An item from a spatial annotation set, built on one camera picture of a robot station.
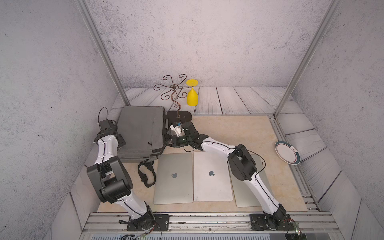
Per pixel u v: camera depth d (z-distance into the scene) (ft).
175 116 3.76
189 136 2.54
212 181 2.85
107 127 2.27
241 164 1.96
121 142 2.69
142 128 3.24
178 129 2.85
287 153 3.26
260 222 2.39
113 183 1.55
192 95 3.22
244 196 2.66
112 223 2.48
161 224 2.38
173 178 2.85
